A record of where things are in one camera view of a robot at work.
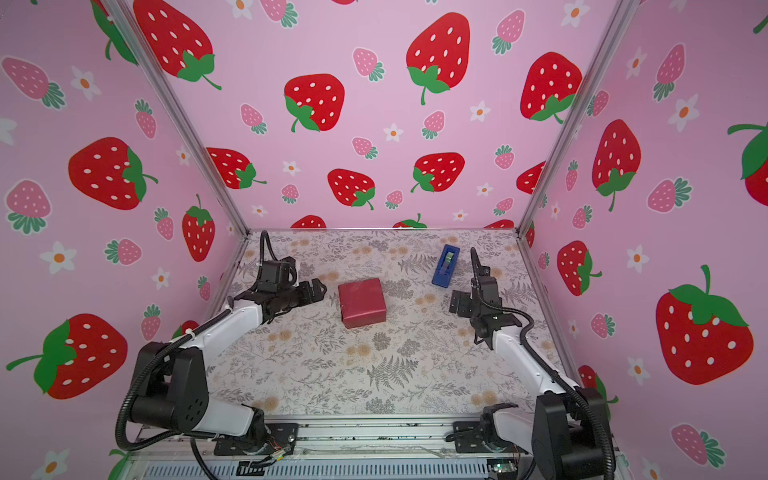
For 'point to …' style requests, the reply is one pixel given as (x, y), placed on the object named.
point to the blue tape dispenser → (446, 265)
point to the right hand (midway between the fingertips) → (469, 296)
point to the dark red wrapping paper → (362, 303)
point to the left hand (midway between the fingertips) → (316, 290)
